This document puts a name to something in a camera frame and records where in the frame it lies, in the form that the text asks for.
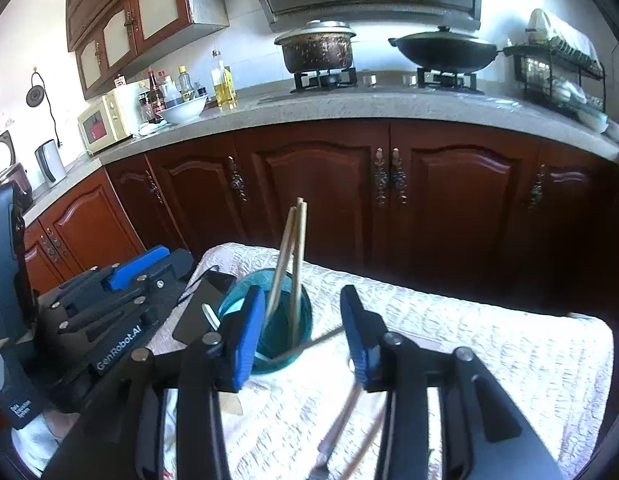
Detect white cup with teal interior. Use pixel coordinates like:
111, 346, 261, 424
218, 269, 313, 375

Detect wooden chopstick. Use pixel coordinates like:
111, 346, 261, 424
270, 325, 344, 364
265, 206, 296, 323
340, 408, 385, 480
289, 197, 308, 347

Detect white plastic spoon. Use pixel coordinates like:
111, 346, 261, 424
201, 304, 221, 332

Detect black smartphone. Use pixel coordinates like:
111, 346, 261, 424
172, 266, 237, 344

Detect white quilted table cloth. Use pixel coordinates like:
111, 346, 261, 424
19, 242, 615, 480

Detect silver electric kettle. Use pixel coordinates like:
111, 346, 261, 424
34, 140, 67, 186

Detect rice cooker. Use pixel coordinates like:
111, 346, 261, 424
0, 130, 33, 211

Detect metal spoon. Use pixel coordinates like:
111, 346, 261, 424
308, 382, 363, 480

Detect cream microwave oven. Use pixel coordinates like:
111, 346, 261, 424
78, 84, 142, 155

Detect white ceramic bowl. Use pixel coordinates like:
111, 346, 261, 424
159, 96, 208, 125

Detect dark sauce bottle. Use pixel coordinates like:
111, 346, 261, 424
148, 70, 165, 117

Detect dark wood lower cabinets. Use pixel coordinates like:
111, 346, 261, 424
25, 119, 619, 323

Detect clear condiment bottle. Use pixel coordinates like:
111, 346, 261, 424
178, 65, 196, 102

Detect yellow cooking oil bottle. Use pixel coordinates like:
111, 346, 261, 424
211, 49, 237, 110

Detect speckled cooking pot with lid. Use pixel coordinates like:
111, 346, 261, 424
275, 20, 356, 74

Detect black wok with lid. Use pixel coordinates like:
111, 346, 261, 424
387, 25, 498, 74

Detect dish drying rack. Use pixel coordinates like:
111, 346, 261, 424
503, 8, 607, 113

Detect wooden upper wall cabinet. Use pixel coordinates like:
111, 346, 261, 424
66, 0, 229, 100

